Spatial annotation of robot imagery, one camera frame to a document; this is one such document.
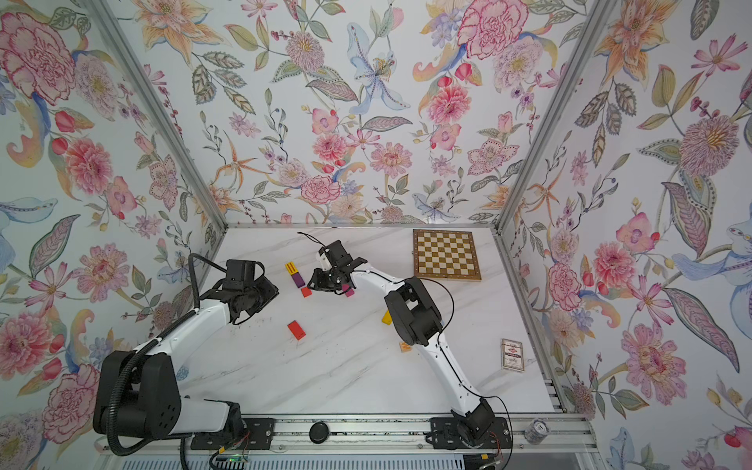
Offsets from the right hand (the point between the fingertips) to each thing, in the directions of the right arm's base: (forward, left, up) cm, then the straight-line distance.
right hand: (309, 283), depth 100 cm
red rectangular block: (-15, +2, -3) cm, 16 cm away
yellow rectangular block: (-11, -26, -4) cm, 29 cm away
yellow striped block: (+8, +9, -2) cm, 12 cm away
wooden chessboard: (+16, -48, -3) cm, 51 cm away
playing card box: (-22, -63, -3) cm, 67 cm away
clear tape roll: (-42, -63, 0) cm, 76 cm away
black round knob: (-43, -10, -2) cm, 44 cm away
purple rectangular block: (+3, +5, -3) cm, 6 cm away
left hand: (-6, +6, +8) cm, 12 cm away
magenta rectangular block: (-9, -15, +9) cm, 20 cm away
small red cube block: (-2, +1, -3) cm, 4 cm away
